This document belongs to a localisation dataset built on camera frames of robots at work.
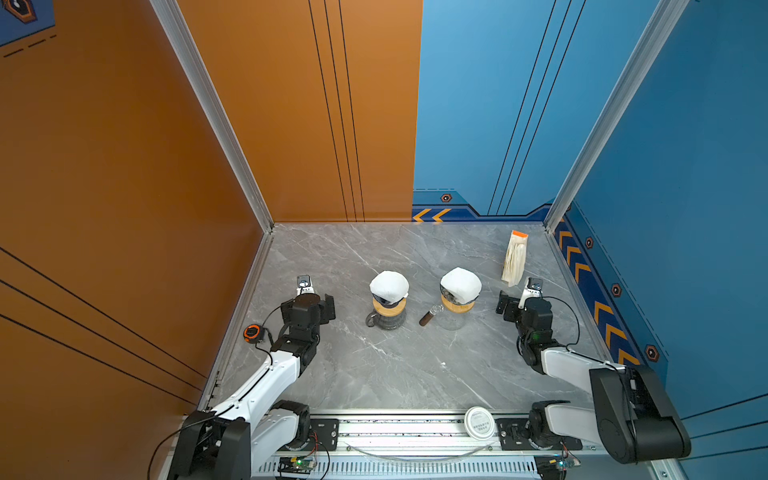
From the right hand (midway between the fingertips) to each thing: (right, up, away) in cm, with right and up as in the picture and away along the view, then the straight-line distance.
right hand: (516, 294), depth 91 cm
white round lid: (-17, -27, -21) cm, 38 cm away
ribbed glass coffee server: (-38, -8, -2) cm, 38 cm away
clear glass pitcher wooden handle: (-21, -8, +3) cm, 23 cm away
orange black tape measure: (-79, -11, -3) cm, 80 cm away
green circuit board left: (-61, -38, -20) cm, 74 cm away
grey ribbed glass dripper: (-22, +1, -8) cm, 24 cm away
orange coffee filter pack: (+4, +11, +9) cm, 14 cm away
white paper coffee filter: (-38, +3, -5) cm, 39 cm away
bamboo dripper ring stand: (-39, -4, -6) cm, 39 cm away
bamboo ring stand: (-19, -3, -8) cm, 21 cm away
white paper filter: (-18, +4, -8) cm, 20 cm away
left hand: (-62, 0, -4) cm, 62 cm away
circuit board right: (+1, -38, -20) cm, 43 cm away
